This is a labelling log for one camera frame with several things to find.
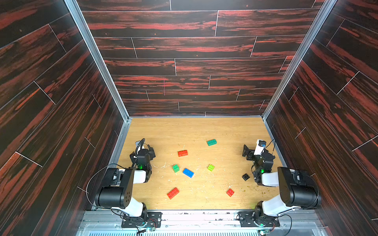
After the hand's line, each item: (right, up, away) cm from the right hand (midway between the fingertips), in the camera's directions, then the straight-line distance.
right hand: (255, 146), depth 92 cm
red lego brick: (-47, -5, +6) cm, 47 cm away
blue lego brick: (-43, -16, -3) cm, 46 cm away
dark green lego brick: (-26, +1, +10) cm, 28 cm away
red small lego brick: (-19, -26, -10) cm, 34 cm away
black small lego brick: (-9, -18, -5) cm, 21 cm away
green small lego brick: (-50, -13, -3) cm, 52 cm away
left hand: (-72, -2, +2) cm, 72 cm away
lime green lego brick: (-29, -14, -1) cm, 32 cm away
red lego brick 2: (-52, -26, -11) cm, 59 cm away
